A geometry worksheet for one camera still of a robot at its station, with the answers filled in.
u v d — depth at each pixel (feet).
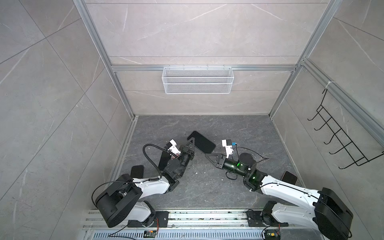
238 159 1.97
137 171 3.03
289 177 2.88
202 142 2.46
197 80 3.29
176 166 1.96
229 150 2.24
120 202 1.39
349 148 1.98
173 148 2.36
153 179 1.85
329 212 1.33
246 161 1.88
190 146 2.35
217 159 2.18
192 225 2.39
